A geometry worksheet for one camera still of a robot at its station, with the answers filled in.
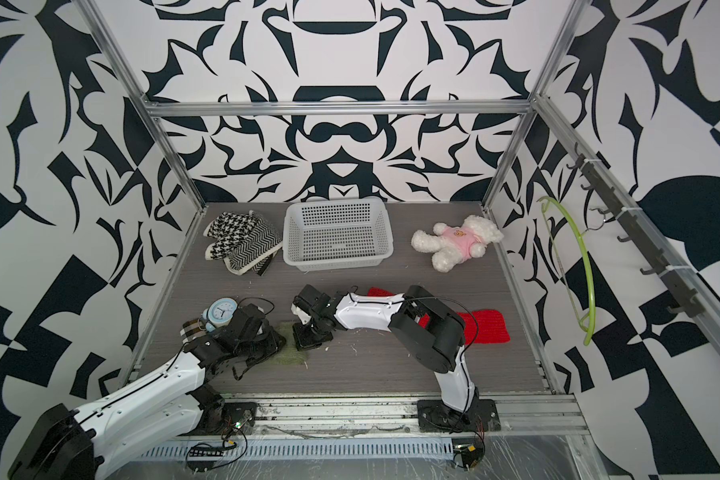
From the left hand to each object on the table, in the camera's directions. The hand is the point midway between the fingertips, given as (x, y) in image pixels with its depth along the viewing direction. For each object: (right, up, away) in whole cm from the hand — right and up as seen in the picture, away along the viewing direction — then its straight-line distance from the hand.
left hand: (286, 335), depth 85 cm
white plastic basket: (+12, +29, +27) cm, 41 cm away
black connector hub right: (+47, -23, -13) cm, 54 cm away
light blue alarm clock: (-20, +5, +3) cm, 21 cm away
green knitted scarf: (+2, -3, -5) cm, 6 cm away
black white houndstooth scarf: (-16, +26, +12) cm, 33 cm away
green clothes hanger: (+69, +10, -21) cm, 72 cm away
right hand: (+3, -2, -1) cm, 3 cm away
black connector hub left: (-18, -24, -12) cm, 32 cm away
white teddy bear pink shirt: (+51, +25, +15) cm, 58 cm away
